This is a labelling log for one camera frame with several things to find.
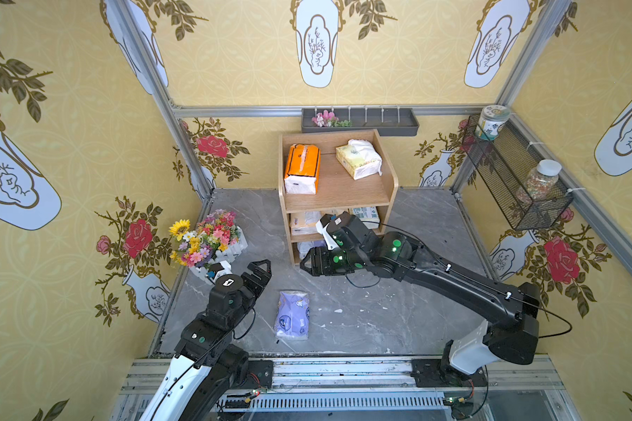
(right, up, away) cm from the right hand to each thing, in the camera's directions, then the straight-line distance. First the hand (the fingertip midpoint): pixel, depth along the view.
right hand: (310, 257), depth 68 cm
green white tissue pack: (+18, +10, +15) cm, 26 cm away
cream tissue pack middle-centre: (+7, +12, +16) cm, 21 cm away
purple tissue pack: (-6, -20, +13) cm, 24 cm away
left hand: (-16, -5, +7) cm, 18 cm away
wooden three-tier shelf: (+5, +24, +14) cm, 28 cm away
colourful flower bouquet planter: (-32, +3, +17) cm, 36 cm away
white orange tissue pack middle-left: (-3, +8, +14) cm, 16 cm away
